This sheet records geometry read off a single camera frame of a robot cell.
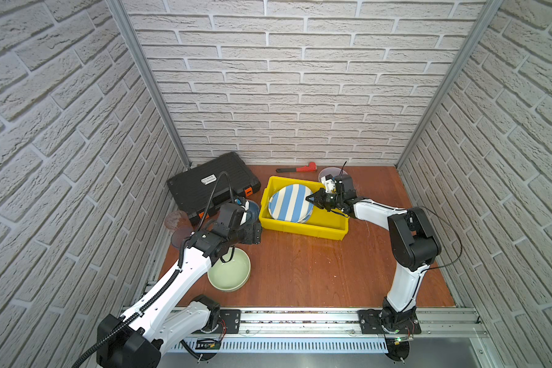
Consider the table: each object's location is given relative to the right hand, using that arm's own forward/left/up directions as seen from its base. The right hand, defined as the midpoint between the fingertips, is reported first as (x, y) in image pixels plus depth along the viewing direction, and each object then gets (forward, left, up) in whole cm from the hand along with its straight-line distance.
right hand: (305, 196), depth 94 cm
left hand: (-15, +22, +5) cm, 27 cm away
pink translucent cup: (-1, +56, -10) cm, 57 cm away
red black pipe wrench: (+25, -8, -9) cm, 28 cm away
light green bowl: (-28, +31, -8) cm, 42 cm away
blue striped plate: (0, +7, -4) cm, 8 cm away
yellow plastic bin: (-10, -7, -7) cm, 14 cm away
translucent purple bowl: (+20, -18, -8) cm, 28 cm away
